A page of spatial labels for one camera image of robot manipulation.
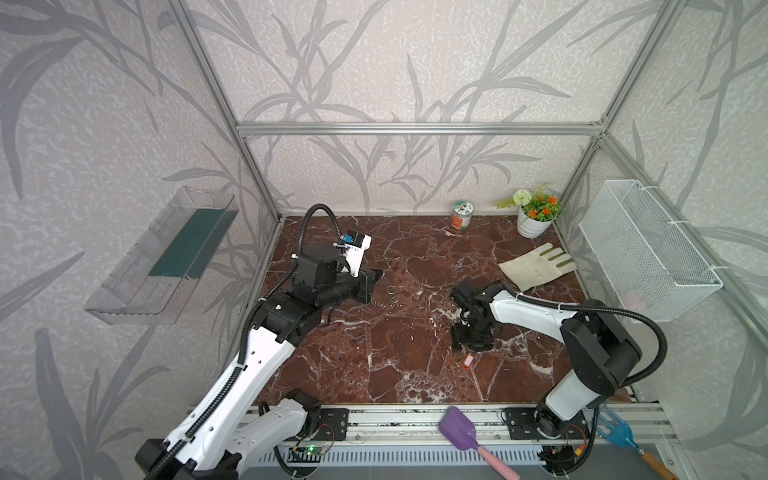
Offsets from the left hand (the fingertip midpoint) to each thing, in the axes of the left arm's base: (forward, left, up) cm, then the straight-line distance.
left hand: (386, 265), depth 68 cm
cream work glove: (+21, -52, -30) cm, 64 cm away
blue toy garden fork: (-29, -58, -29) cm, 71 cm away
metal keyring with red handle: (+12, 0, -34) cm, 36 cm away
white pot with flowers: (+36, -51, -18) cm, 65 cm away
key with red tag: (-12, -23, -31) cm, 40 cm away
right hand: (-6, -21, -30) cm, 37 cm away
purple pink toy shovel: (-29, -18, -28) cm, 44 cm away
